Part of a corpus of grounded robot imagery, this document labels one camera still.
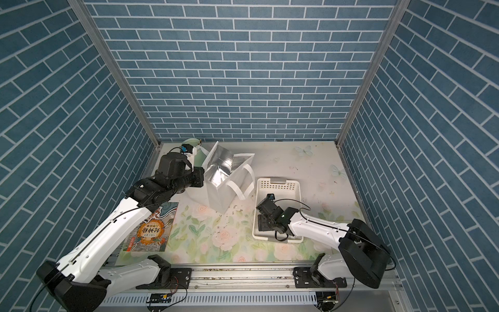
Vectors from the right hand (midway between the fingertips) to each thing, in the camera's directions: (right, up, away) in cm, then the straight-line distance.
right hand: (266, 222), depth 86 cm
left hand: (-22, +24, -13) cm, 35 cm away
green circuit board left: (-41, -24, -14) cm, 49 cm away
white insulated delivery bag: (-20, +19, +17) cm, 33 cm away
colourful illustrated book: (-50, -5, -1) cm, 50 cm away
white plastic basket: (+11, +11, +10) cm, 19 cm away
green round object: (-39, +38, +17) cm, 57 cm away
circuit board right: (+22, -22, -15) cm, 35 cm away
